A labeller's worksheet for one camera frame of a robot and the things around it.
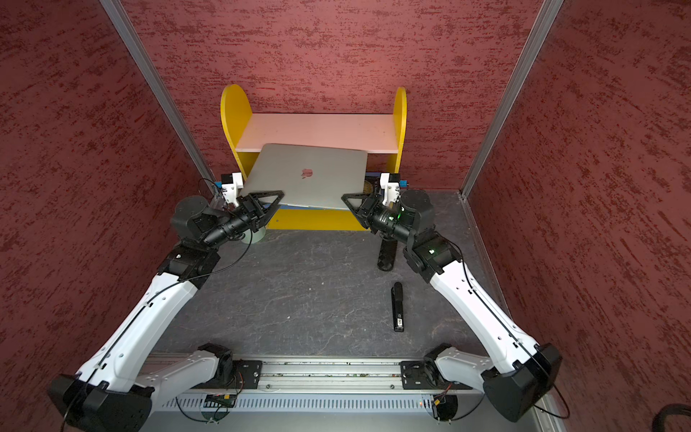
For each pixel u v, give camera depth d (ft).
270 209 1.95
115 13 2.33
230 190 1.98
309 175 2.20
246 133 2.67
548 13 2.33
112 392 1.23
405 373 2.41
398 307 2.77
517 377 1.21
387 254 3.18
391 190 1.99
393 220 1.80
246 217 1.89
